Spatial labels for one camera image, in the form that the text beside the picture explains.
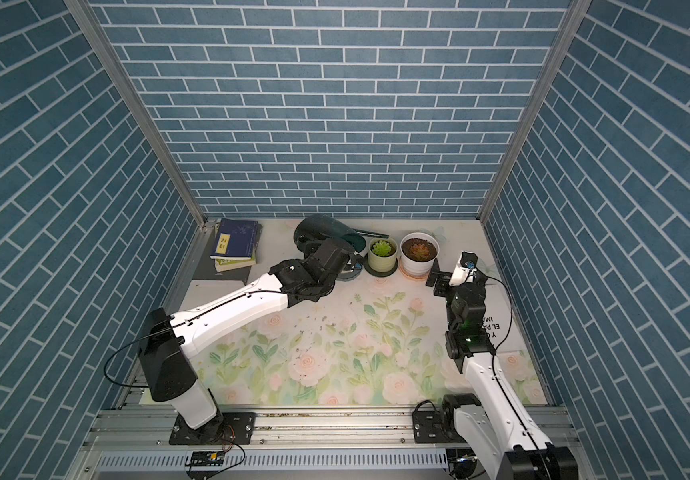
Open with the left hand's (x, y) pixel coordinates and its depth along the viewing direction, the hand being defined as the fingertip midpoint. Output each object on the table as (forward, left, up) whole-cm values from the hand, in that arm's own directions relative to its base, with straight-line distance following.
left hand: (321, 242), depth 78 cm
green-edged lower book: (+8, +35, -22) cm, 42 cm away
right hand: (-4, -36, -3) cm, 37 cm away
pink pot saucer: (+6, -32, -25) cm, 41 cm away
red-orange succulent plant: (+11, -31, -17) cm, 37 cm away
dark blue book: (+18, +33, -20) cm, 43 cm away
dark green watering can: (+9, +2, -3) cm, 10 cm away
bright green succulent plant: (+12, -18, -17) cm, 28 cm away
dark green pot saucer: (+8, -18, -26) cm, 33 cm away
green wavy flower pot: (+8, -17, -19) cm, 27 cm away
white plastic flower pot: (+6, -29, -18) cm, 34 cm away
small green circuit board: (-44, +27, -31) cm, 60 cm away
